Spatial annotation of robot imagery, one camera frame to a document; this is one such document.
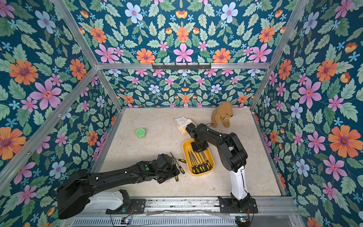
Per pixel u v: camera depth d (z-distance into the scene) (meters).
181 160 0.89
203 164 0.88
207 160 0.90
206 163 0.88
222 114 0.95
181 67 0.94
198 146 0.78
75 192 0.41
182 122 1.05
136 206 0.74
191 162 0.89
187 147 0.96
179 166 0.87
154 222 0.70
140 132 0.99
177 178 0.82
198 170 0.84
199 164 0.88
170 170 0.67
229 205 0.73
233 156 0.53
